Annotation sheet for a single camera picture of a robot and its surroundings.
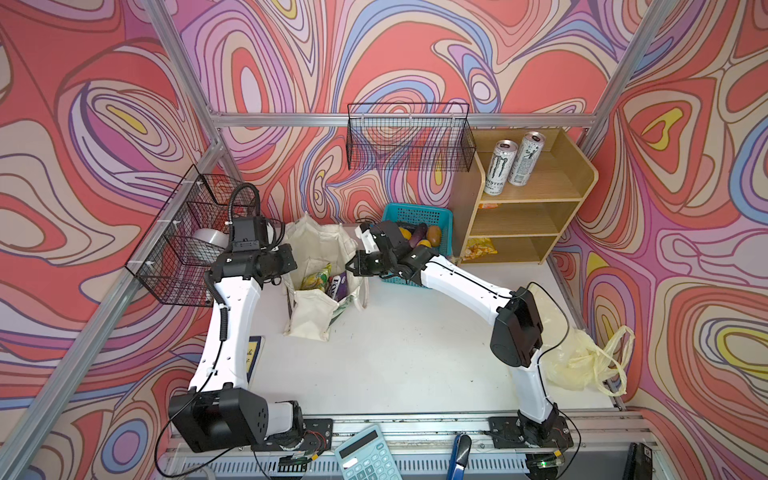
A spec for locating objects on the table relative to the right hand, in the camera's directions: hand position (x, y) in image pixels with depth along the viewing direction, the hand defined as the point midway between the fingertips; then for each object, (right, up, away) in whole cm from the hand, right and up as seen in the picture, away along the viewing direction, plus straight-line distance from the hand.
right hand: (347, 272), depth 82 cm
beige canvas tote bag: (-9, -11, -3) cm, 15 cm away
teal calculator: (+6, -43, -13) cm, 45 cm away
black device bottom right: (+70, -43, -14) cm, 83 cm away
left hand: (-15, +5, -5) cm, 16 cm away
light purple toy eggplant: (+23, +13, +29) cm, 39 cm away
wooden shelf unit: (+51, +24, +4) cm, 56 cm away
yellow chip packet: (+45, +7, +25) cm, 52 cm away
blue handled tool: (+28, -40, -15) cm, 51 cm away
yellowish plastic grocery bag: (+61, -23, -7) cm, 65 cm away
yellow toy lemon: (+25, +9, +26) cm, 38 cm away
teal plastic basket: (+32, +19, +30) cm, 48 cm away
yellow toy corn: (+18, +13, +29) cm, 37 cm away
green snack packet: (-10, -3, +6) cm, 12 cm away
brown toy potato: (+29, +12, +28) cm, 42 cm away
